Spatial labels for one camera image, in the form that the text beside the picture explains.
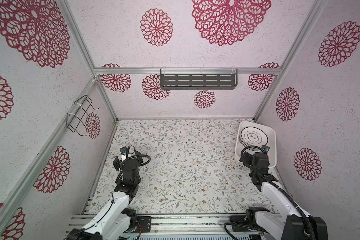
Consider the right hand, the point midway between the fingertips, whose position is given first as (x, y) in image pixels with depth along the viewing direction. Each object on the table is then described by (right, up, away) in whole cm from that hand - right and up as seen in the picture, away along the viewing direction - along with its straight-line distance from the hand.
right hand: (252, 154), depth 86 cm
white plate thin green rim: (+9, +10, +17) cm, 22 cm away
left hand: (-71, +1, -4) cm, 71 cm away
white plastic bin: (+21, +6, +15) cm, 26 cm away
